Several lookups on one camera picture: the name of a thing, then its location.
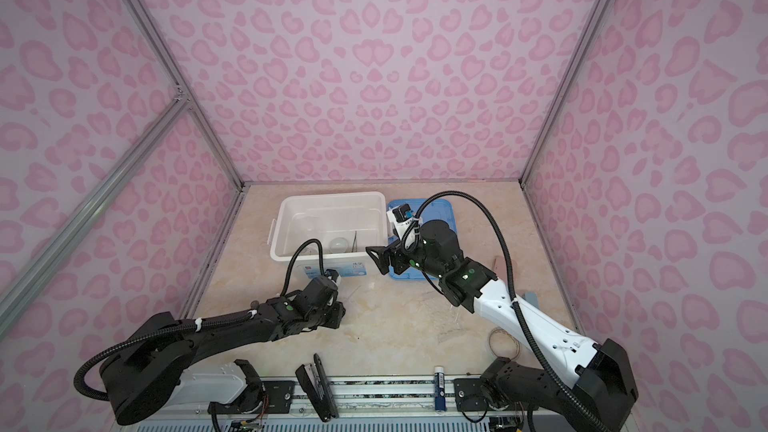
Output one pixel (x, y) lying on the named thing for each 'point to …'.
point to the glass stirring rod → (353, 293)
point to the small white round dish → (338, 245)
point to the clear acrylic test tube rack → (445, 321)
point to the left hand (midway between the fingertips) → (345, 308)
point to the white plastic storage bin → (348, 223)
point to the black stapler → (314, 382)
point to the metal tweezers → (354, 245)
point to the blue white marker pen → (439, 389)
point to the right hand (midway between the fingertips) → (381, 239)
